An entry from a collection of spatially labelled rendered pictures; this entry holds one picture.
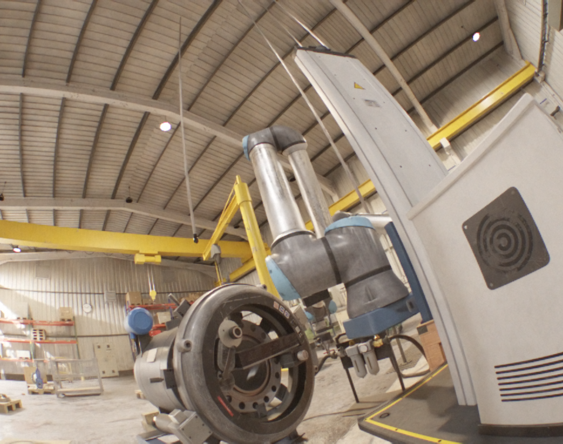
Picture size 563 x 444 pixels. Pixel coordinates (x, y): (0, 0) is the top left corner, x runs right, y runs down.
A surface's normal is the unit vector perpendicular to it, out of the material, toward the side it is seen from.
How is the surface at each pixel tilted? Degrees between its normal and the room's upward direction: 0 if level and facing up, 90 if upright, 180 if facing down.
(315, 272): 115
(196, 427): 90
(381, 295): 70
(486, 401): 90
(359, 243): 90
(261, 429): 90
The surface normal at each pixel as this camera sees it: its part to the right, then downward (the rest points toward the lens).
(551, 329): -0.93, 0.16
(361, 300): -0.77, -0.37
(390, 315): 0.22, -0.47
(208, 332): 0.73, -0.47
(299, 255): -0.18, -0.55
